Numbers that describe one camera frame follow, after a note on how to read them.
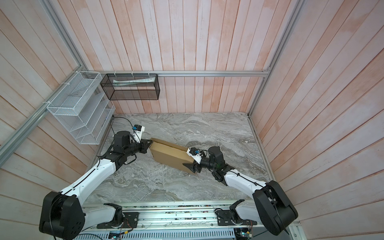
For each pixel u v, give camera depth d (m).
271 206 0.42
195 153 0.69
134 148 0.71
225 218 0.73
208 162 0.71
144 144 0.73
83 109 0.73
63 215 0.40
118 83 0.89
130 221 0.73
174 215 0.76
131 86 1.06
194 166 0.72
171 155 0.80
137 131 0.73
